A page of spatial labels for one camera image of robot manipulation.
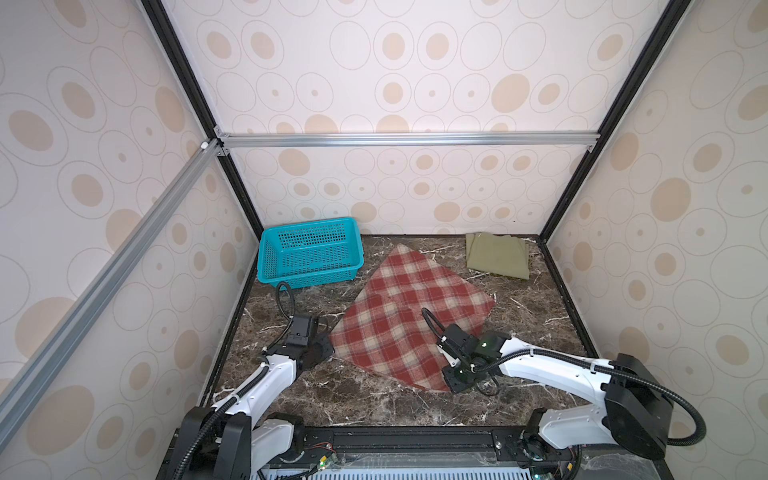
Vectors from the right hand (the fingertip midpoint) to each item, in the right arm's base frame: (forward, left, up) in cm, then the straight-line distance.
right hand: (451, 383), depth 82 cm
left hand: (+12, +33, +2) cm, 35 cm away
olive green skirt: (+47, -26, -1) cm, 54 cm away
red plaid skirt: (+17, +18, -1) cm, 25 cm away
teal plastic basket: (+48, +47, 0) cm, 67 cm away
